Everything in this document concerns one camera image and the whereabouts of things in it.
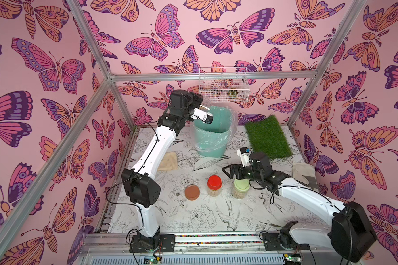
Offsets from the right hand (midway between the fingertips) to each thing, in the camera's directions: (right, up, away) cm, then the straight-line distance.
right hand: (229, 167), depth 82 cm
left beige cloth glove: (-34, 0, +21) cm, 40 cm away
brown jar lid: (-19, -14, +7) cm, 25 cm away
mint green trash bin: (-9, +14, +5) cm, 17 cm away
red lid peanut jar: (-8, -8, -3) cm, 11 cm away
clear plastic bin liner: (+4, +23, +8) cm, 24 cm away
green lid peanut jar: (+5, -9, -4) cm, 11 cm away
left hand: (-15, +35, -4) cm, 38 cm away
